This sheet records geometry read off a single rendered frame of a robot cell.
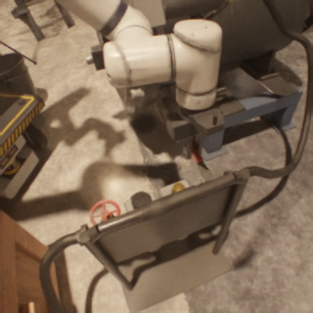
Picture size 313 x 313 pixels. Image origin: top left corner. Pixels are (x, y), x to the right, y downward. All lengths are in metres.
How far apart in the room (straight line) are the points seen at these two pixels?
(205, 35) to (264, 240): 0.87
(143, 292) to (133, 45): 0.84
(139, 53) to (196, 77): 0.11
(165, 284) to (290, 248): 0.53
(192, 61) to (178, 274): 0.78
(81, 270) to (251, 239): 0.71
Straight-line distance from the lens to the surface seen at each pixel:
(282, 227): 1.16
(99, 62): 1.19
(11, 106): 1.39
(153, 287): 0.99
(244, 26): 1.09
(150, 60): 0.44
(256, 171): 0.70
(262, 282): 1.05
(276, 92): 1.34
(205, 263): 1.01
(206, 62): 0.46
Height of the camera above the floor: 0.98
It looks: 50 degrees down
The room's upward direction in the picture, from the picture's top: 7 degrees counter-clockwise
